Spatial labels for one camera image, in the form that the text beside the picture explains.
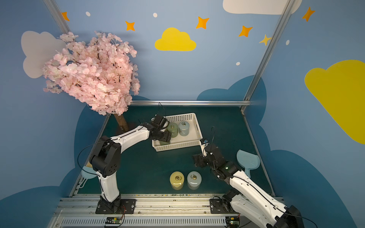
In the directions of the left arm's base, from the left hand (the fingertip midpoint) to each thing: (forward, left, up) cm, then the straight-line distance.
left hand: (165, 134), depth 96 cm
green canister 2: (-5, 0, -2) cm, 6 cm away
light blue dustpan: (-14, -56, -8) cm, 58 cm away
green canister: (+6, -5, +1) cm, 8 cm away
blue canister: (-30, -19, +1) cm, 35 cm away
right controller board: (-47, -40, -9) cm, 62 cm away
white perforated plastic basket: (+3, -20, -9) cm, 22 cm away
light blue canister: (+6, -13, 0) cm, 14 cm away
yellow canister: (-30, -10, +2) cm, 31 cm away
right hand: (-15, -24, +6) cm, 29 cm away
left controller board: (-48, +22, -8) cm, 54 cm away
